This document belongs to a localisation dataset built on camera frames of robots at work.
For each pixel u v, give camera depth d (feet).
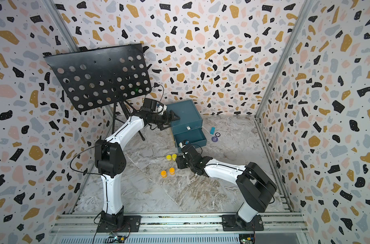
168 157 3.11
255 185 1.51
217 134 3.62
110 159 1.79
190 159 2.18
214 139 3.56
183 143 2.57
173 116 2.79
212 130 3.71
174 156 3.13
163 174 2.90
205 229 2.40
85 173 3.11
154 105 2.60
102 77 2.43
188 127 2.95
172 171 2.95
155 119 2.63
